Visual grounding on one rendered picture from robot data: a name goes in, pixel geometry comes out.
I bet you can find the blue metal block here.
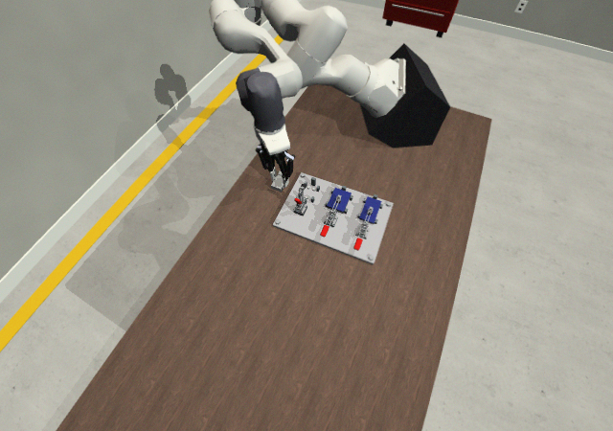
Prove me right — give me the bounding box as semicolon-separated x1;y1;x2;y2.
327;188;352;214

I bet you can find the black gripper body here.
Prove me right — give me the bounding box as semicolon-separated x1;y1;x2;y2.
261;143;287;161

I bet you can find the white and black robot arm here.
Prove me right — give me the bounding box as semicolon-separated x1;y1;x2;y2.
209;0;406;155

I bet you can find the blue rectangular block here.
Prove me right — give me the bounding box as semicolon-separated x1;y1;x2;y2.
359;197;381;224

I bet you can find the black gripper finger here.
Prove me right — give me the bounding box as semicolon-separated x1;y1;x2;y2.
256;145;277;183
274;152;295;188

